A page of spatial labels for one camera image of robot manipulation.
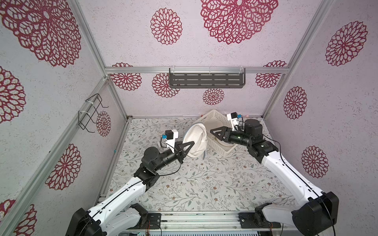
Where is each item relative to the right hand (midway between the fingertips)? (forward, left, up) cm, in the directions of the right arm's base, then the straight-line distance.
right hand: (215, 133), depth 73 cm
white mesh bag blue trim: (-4, +9, +5) cm, 12 cm away
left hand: (-8, +11, +3) cm, 14 cm away
